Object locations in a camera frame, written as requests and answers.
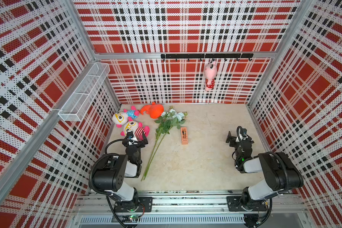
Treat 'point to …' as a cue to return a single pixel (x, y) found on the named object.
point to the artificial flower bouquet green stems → (169, 118)
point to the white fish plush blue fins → (119, 118)
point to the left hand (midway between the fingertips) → (138, 132)
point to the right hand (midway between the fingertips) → (238, 132)
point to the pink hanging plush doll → (210, 71)
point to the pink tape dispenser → (184, 140)
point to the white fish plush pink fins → (137, 128)
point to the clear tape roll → (184, 133)
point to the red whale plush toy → (155, 110)
